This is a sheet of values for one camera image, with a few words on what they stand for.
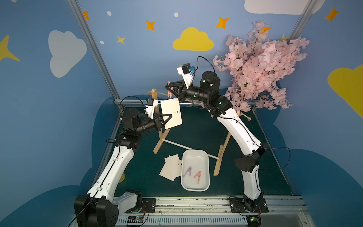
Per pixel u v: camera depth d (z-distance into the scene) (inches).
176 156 36.7
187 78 21.2
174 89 24.3
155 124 23.9
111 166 17.6
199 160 36.4
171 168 35.0
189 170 33.9
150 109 24.0
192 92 22.3
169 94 24.8
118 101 45.4
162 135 39.1
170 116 26.6
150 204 29.8
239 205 29.4
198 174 33.2
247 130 20.0
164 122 26.0
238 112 22.3
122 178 32.2
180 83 22.6
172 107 25.9
